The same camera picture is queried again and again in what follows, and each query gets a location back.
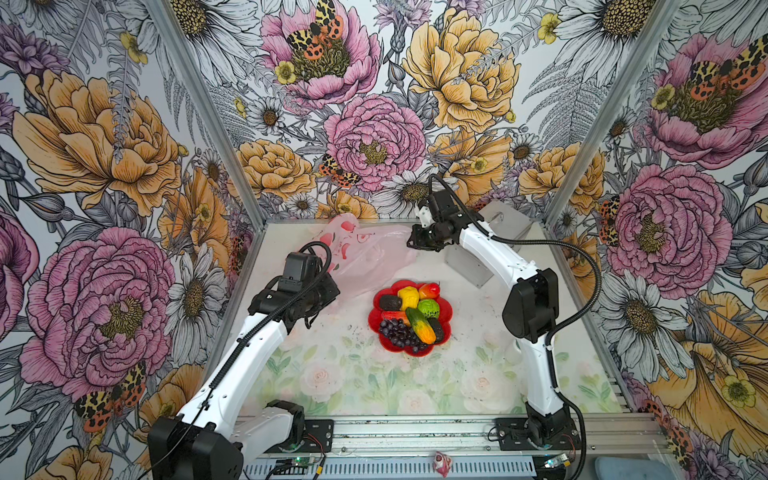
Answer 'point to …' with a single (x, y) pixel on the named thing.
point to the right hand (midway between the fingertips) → (413, 250)
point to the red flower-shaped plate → (375, 317)
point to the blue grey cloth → (630, 469)
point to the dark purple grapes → (401, 335)
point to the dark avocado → (390, 302)
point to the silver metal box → (497, 220)
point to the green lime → (429, 307)
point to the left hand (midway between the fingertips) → (336, 298)
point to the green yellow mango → (421, 326)
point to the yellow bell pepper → (409, 297)
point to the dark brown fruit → (437, 328)
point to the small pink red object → (442, 463)
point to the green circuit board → (559, 460)
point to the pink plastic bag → (362, 255)
